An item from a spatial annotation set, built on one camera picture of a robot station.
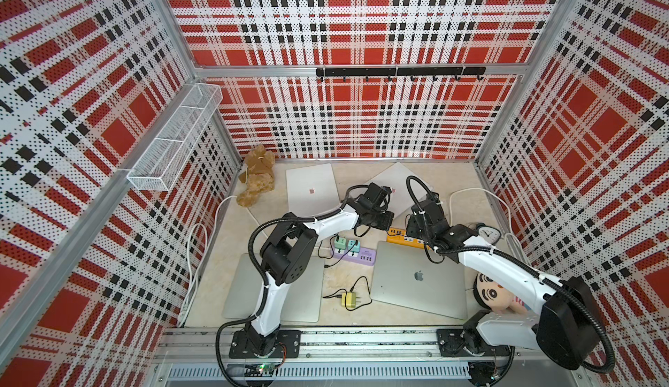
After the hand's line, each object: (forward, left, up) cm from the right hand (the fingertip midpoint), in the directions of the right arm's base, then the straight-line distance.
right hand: (417, 222), depth 85 cm
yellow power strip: (0, +5, -10) cm, 11 cm away
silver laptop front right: (-13, +4, -13) cm, 19 cm away
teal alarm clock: (+1, -28, -10) cm, 30 cm away
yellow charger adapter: (-22, +23, -10) cm, 33 cm away
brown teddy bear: (+22, +58, -1) cm, 62 cm away
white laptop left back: (+23, +39, -12) cm, 47 cm away
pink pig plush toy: (-23, -20, -4) cm, 31 cm away
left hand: (+4, +7, -6) cm, 10 cm away
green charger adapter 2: (-6, +21, -8) cm, 23 cm away
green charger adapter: (-5, +26, -5) cm, 27 cm away
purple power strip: (-7, +17, -10) cm, 21 cm away
